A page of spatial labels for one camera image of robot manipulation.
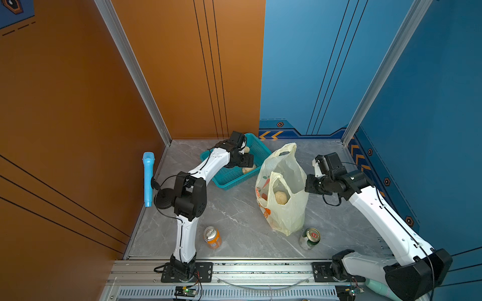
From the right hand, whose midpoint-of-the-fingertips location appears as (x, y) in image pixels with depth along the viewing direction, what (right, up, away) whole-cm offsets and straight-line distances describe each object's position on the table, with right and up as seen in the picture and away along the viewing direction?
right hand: (306, 185), depth 77 cm
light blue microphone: (-66, +11, +1) cm, 67 cm away
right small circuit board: (+13, -40, -6) cm, 43 cm away
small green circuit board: (-50, -40, -6) cm, 64 cm away
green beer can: (0, -20, -4) cm, 21 cm away
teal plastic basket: (-33, +2, +26) cm, 42 cm away
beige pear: (-25, +5, +22) cm, 34 cm away
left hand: (-24, +10, +19) cm, 33 cm away
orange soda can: (-38, -20, -5) cm, 43 cm away
